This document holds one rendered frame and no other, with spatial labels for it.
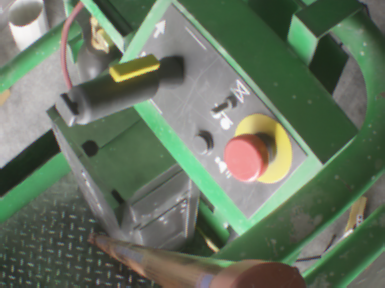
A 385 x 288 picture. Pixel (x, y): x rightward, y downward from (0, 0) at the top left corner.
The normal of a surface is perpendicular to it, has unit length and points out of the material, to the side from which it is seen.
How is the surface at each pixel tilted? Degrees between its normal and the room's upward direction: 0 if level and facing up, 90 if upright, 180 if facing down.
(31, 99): 0
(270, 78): 0
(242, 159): 58
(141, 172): 0
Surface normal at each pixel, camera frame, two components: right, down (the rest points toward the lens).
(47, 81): 0.04, -0.37
